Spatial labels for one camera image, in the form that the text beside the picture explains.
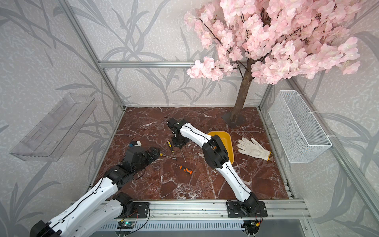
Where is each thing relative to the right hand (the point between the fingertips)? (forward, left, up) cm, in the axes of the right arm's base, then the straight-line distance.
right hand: (178, 144), depth 98 cm
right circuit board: (-44, -40, -5) cm, 60 cm away
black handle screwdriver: (-8, -4, 0) cm, 9 cm away
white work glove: (-4, -50, -1) cm, 50 cm away
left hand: (-12, +10, +12) cm, 20 cm away
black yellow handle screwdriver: (-1, +5, +1) cm, 6 cm away
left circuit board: (-44, +22, -1) cm, 49 cm away
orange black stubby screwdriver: (-17, -5, +1) cm, 18 cm away
